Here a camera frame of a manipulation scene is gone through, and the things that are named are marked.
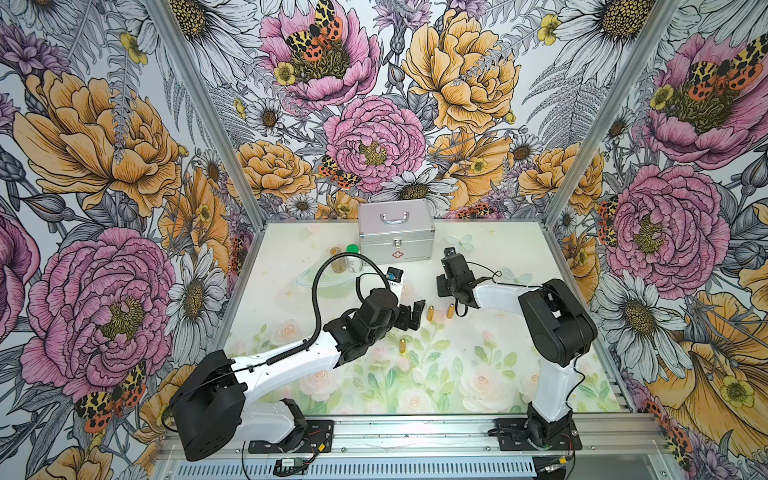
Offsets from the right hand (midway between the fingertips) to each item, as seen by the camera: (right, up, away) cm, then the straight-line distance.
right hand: (446, 286), depth 101 cm
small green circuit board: (-43, -39, -29) cm, 65 cm away
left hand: (-14, -2, -21) cm, 25 cm away
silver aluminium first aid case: (-18, +18, +3) cm, 26 cm away
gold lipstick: (-6, -7, -9) cm, 13 cm away
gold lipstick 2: (0, -7, -9) cm, 11 cm away
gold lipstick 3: (-15, -15, -14) cm, 26 cm away
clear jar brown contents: (-36, +7, +3) cm, 37 cm away
